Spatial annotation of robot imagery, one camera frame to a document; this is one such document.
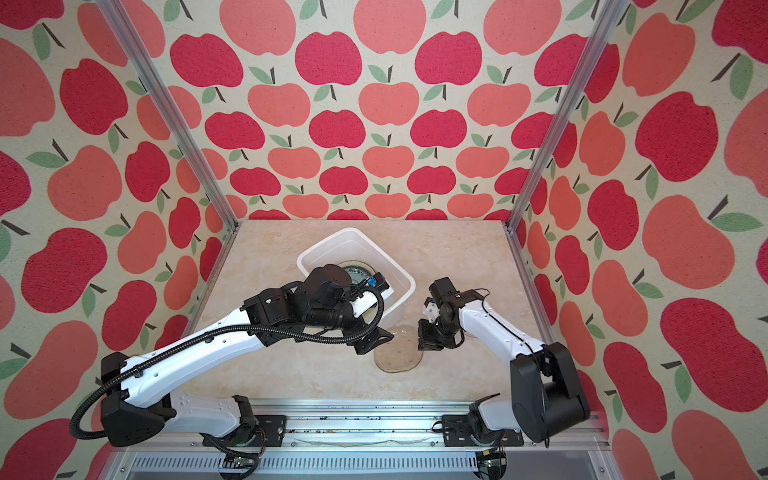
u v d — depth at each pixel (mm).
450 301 636
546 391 418
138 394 390
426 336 749
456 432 733
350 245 980
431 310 820
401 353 860
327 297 497
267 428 745
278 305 478
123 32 718
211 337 431
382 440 736
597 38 731
